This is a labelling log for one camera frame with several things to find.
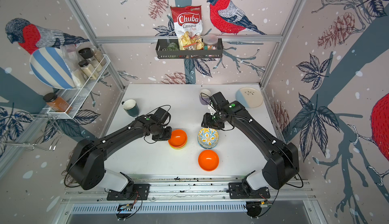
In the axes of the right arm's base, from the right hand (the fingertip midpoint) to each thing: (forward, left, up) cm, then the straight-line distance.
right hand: (204, 123), depth 79 cm
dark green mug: (+14, +48, -7) cm, 50 cm away
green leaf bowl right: (-8, -2, -13) cm, 15 cm away
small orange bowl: (-3, +16, -13) cm, 21 cm away
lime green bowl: (-9, +14, -14) cm, 21 cm away
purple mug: (+27, +1, -9) cm, 29 cm away
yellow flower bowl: (-5, -2, -13) cm, 14 cm away
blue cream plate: (+35, -34, -18) cm, 52 cm away
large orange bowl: (-13, -2, -17) cm, 22 cm away
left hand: (-2, +18, -9) cm, 20 cm away
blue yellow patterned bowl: (-1, -2, -13) cm, 13 cm away
